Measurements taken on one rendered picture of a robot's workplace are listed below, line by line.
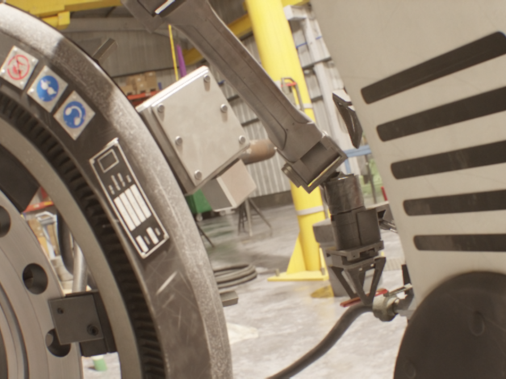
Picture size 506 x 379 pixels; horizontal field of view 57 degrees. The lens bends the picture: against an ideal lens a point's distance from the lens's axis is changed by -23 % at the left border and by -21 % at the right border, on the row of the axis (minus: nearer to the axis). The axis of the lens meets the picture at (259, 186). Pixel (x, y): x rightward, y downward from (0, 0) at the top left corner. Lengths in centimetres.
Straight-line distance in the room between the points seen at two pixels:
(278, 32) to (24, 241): 363
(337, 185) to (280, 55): 322
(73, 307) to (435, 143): 47
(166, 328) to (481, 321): 37
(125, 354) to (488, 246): 44
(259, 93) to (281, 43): 331
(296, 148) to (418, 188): 63
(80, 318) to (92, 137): 21
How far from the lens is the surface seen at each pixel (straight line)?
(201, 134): 58
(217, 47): 70
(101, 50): 66
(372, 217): 85
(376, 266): 85
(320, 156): 84
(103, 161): 48
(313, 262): 401
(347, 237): 85
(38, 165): 52
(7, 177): 57
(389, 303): 97
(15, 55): 47
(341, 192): 84
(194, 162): 57
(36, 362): 58
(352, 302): 88
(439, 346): 20
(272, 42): 406
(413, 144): 18
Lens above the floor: 69
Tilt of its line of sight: level
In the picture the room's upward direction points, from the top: 12 degrees counter-clockwise
